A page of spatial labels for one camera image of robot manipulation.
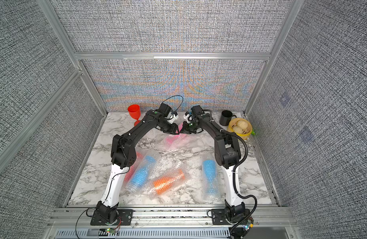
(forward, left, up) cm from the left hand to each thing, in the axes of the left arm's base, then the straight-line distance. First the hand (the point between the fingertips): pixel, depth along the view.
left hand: (179, 130), depth 96 cm
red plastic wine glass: (+14, +29, +5) cm, 33 cm away
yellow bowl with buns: (+5, -44, -5) cm, 44 cm away
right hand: (+2, -1, +1) cm, 3 cm away
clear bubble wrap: (-3, -2, -8) cm, 9 cm away
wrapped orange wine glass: (-32, +9, -1) cm, 33 cm away
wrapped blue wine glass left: (-28, +21, -2) cm, 35 cm away
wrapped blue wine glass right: (-35, -15, -2) cm, 38 cm away
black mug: (+13, -34, -2) cm, 37 cm away
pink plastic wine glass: (-6, +3, -1) cm, 7 cm away
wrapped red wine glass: (-31, +21, +16) cm, 41 cm away
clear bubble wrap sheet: (0, +14, -9) cm, 17 cm away
